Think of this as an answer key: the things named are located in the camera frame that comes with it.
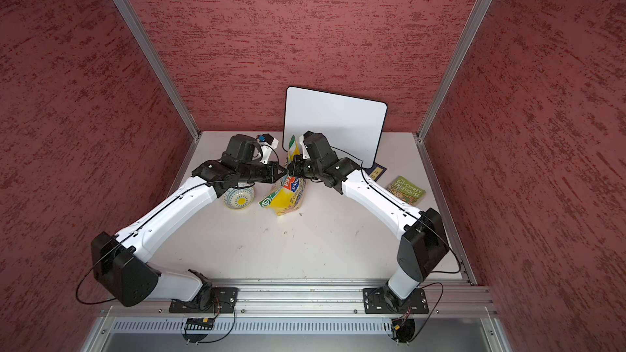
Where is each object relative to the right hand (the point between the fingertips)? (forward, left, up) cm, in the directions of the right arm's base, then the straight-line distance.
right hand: (287, 171), depth 78 cm
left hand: (-2, +1, +1) cm, 2 cm away
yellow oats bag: (-5, +1, -7) cm, 9 cm away
